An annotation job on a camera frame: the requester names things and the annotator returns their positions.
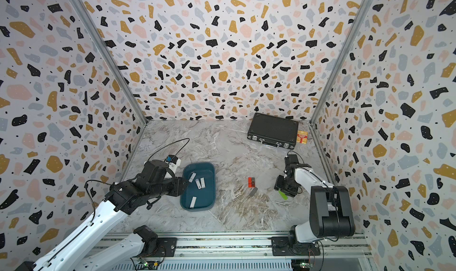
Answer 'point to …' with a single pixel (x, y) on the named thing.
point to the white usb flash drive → (192, 176)
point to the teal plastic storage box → (200, 195)
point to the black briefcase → (273, 131)
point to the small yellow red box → (302, 136)
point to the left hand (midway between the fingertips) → (186, 181)
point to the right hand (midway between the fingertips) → (281, 189)
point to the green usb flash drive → (283, 195)
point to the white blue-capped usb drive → (198, 183)
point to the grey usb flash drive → (253, 191)
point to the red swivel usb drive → (251, 182)
